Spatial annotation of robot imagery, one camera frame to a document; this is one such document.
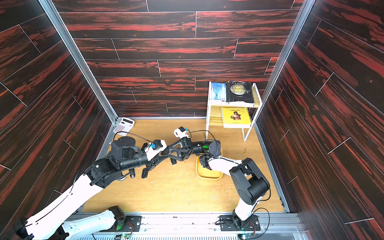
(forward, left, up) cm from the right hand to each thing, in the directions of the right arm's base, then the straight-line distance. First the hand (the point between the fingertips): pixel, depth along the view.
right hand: (171, 151), depth 62 cm
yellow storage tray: (+5, -16, -32) cm, 36 cm away
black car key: (+13, +4, -32) cm, 35 cm away
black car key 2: (+4, +21, -32) cm, 38 cm away
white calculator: (+40, +45, -30) cm, 68 cm away
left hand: (+1, +2, -2) cm, 3 cm away
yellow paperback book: (+36, -35, -14) cm, 52 cm away
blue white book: (+43, -23, 0) cm, 49 cm away
